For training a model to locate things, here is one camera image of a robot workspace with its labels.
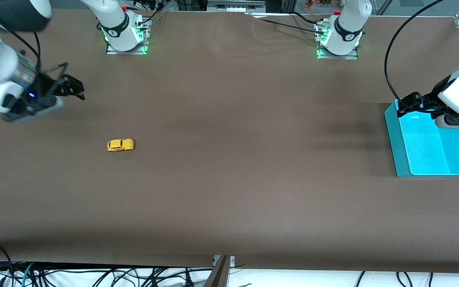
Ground yellow beetle toy car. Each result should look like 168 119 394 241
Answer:
106 138 135 152

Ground turquoise plastic bin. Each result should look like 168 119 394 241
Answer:
384 99 459 178

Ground colourful background objects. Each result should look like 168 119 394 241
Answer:
304 0 335 10

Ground white power strip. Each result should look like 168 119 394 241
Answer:
208 1 266 12

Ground dark table support strut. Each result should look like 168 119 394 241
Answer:
204 255 231 287

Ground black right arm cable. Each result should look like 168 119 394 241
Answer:
0 22 42 74

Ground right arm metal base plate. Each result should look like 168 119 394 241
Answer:
106 18 150 55

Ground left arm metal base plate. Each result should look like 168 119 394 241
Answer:
315 22 359 60

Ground short black table cable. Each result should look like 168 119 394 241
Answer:
291 11 326 25

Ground long black table cable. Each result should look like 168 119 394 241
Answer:
245 13 328 36

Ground green floor cable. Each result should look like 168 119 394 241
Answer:
22 262 35 287

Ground metal table edge bracket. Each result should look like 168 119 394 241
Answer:
213 255 236 267

